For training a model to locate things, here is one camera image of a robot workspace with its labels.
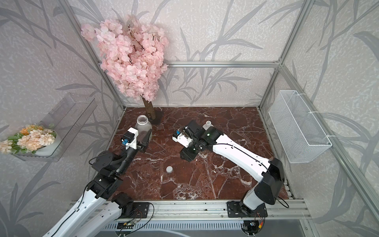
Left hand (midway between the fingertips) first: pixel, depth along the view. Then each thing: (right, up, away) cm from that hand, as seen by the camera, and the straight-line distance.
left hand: (144, 127), depth 63 cm
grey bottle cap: (+6, -27, +24) cm, 36 cm away
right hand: (+16, -13, +10) cm, 23 cm away
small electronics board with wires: (-12, -48, +8) cm, 50 cm away
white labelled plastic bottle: (+29, 0, +17) cm, 33 cm away
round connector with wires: (+51, -51, +11) cm, 73 cm away
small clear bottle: (-1, 0, +1) cm, 1 cm away
